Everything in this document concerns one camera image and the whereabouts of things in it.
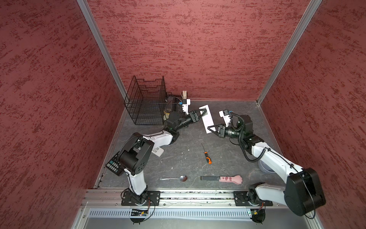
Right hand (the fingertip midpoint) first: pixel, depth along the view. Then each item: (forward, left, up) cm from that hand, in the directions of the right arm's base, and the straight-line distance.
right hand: (207, 131), depth 76 cm
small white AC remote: (-2, +30, -20) cm, 36 cm away
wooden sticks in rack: (+31, +12, -1) cm, 33 cm away
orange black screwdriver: (-6, -2, -21) cm, 22 cm away
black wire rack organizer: (+42, +42, -19) cm, 63 cm away
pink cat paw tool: (-20, -16, -20) cm, 33 cm away
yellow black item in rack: (+28, +23, -9) cm, 37 cm away
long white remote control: (+6, 0, +4) cm, 7 cm away
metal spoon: (-18, +14, -21) cm, 31 cm away
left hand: (+9, 0, +5) cm, 10 cm away
